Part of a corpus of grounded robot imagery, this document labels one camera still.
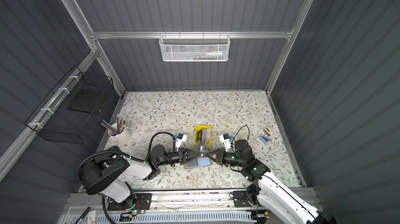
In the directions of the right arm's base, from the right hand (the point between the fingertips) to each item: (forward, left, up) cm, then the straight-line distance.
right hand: (208, 157), depth 73 cm
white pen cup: (+14, +47, -5) cm, 50 cm away
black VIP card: (+6, +3, 0) cm, 6 cm away
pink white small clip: (+22, -38, -14) cm, 46 cm away
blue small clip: (+17, -34, -14) cm, 40 cm away
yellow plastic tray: (+23, +6, -12) cm, 27 cm away
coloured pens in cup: (+21, +51, -3) cm, 56 cm away
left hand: (0, +4, +1) cm, 4 cm away
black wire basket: (+15, +66, +15) cm, 69 cm away
